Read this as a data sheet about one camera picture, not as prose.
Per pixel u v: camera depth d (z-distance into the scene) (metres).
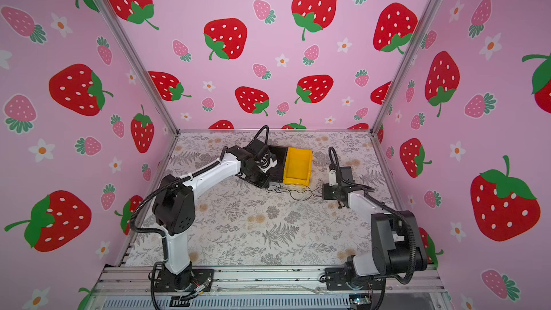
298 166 1.07
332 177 0.86
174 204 0.50
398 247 0.44
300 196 0.95
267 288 0.73
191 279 0.71
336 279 0.73
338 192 0.69
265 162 0.80
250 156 0.68
